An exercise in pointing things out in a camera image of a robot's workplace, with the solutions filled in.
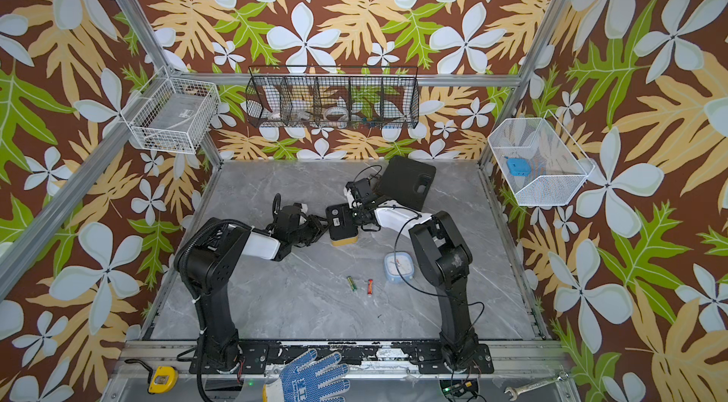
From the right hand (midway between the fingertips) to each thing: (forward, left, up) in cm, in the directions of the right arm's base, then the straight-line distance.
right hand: (341, 219), depth 98 cm
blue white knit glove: (-47, +7, -4) cm, 47 cm away
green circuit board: (-48, -33, -8) cm, 58 cm away
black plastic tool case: (+17, -24, +1) cm, 29 cm away
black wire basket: (+33, +4, +28) cm, 43 cm away
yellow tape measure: (-47, +42, -1) cm, 63 cm away
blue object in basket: (+4, -55, +22) cm, 59 cm away
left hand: (-1, +3, -1) cm, 3 cm away
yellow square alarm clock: (-4, -1, -1) cm, 4 cm away
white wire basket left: (+19, +51, +31) cm, 63 cm away
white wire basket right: (-1, -62, +27) cm, 67 cm away
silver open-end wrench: (-49, -46, -3) cm, 67 cm away
